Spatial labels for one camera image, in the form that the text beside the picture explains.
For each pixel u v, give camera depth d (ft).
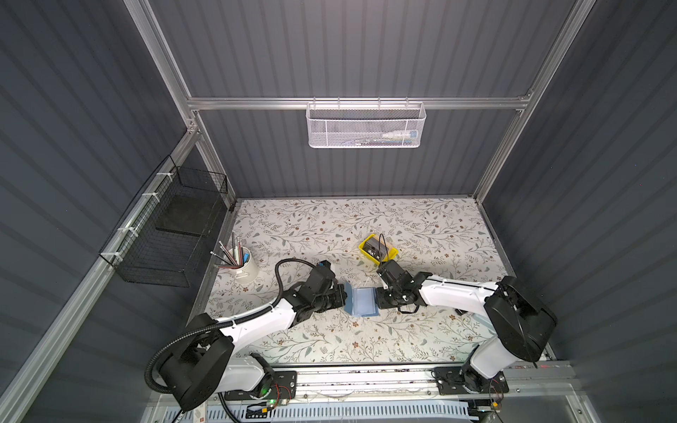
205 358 1.37
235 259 2.98
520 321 1.51
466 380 2.17
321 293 2.20
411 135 2.99
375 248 3.25
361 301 2.92
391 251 3.25
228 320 1.53
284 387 2.37
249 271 2.93
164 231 2.40
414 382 2.47
